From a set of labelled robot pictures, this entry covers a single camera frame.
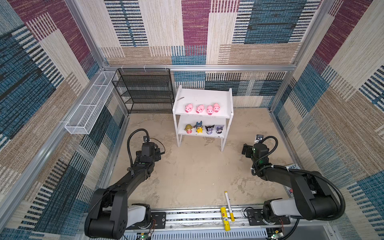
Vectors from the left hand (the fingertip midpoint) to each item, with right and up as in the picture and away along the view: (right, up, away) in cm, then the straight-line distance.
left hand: (149, 148), depth 90 cm
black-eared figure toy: (+35, +12, -7) cm, 38 cm away
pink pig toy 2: (+29, +22, -17) cm, 40 cm away
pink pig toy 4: (+37, +22, -17) cm, 47 cm away
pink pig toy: (+24, +22, -17) cm, 37 cm away
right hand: (+63, +1, +3) cm, 63 cm away
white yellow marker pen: (+45, -30, -15) cm, 56 cm away
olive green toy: (+23, +12, -5) cm, 27 cm away
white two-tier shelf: (+31, +20, -16) cm, 40 cm away
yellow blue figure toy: (+29, +13, -5) cm, 32 cm away
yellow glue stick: (+42, -32, -18) cm, 56 cm away
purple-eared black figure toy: (+40, +12, -7) cm, 42 cm away
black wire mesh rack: (-8, +39, +20) cm, 44 cm away
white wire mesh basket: (-26, +15, -20) cm, 36 cm away
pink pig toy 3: (+34, +21, -18) cm, 44 cm away
